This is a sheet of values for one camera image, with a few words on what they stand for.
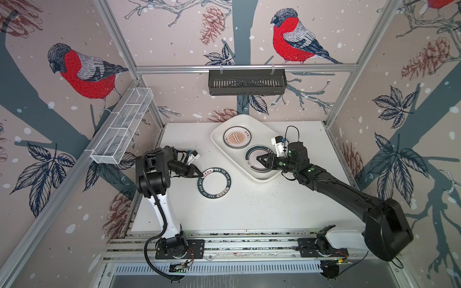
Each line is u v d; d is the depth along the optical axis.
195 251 0.73
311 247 0.73
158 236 0.62
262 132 1.11
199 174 0.95
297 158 0.62
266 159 0.75
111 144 0.71
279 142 0.74
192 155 0.93
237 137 1.11
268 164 0.73
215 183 0.93
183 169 0.88
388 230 0.41
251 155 1.02
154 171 0.57
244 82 1.04
